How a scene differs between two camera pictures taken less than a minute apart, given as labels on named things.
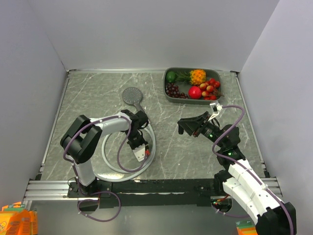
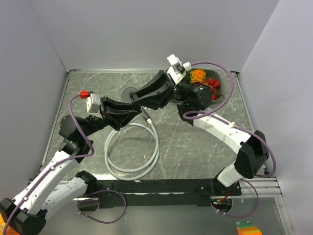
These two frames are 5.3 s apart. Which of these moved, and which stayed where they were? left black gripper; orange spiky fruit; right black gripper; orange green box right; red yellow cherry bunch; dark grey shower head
Moved: right black gripper; left black gripper
Stayed: orange green box right; orange spiky fruit; dark grey shower head; red yellow cherry bunch
